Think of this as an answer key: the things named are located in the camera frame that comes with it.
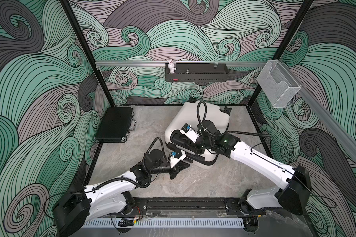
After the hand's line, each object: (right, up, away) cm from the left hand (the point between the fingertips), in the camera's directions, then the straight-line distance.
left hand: (188, 163), depth 70 cm
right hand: (-2, +9, +5) cm, 11 cm away
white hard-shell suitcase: (-4, +24, +19) cm, 31 cm away
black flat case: (-48, +17, +30) cm, 59 cm away
